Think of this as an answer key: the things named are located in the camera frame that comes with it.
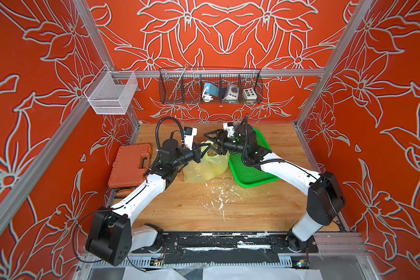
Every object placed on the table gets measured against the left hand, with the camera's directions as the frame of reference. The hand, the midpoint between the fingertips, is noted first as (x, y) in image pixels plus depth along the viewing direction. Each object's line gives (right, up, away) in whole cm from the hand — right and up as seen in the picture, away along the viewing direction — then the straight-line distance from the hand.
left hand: (210, 145), depth 74 cm
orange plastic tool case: (-44, -12, +19) cm, 49 cm away
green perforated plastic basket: (+20, -18, +19) cm, 33 cm away
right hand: (-4, +3, -2) cm, 5 cm away
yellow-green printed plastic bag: (0, -10, +2) cm, 10 cm away
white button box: (+22, +28, +21) cm, 41 cm away
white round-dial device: (+12, +28, +18) cm, 35 cm away
